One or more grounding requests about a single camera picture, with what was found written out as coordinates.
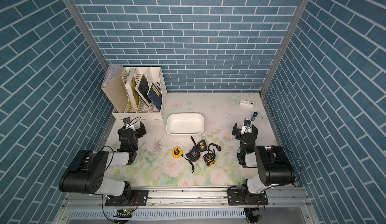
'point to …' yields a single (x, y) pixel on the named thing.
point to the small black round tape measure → (202, 145)
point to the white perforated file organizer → (156, 75)
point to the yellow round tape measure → (177, 152)
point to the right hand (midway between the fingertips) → (246, 124)
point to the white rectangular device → (247, 103)
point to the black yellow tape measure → (209, 157)
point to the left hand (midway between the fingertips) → (136, 123)
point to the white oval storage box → (185, 124)
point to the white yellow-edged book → (131, 87)
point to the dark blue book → (155, 96)
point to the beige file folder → (114, 87)
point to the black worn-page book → (142, 88)
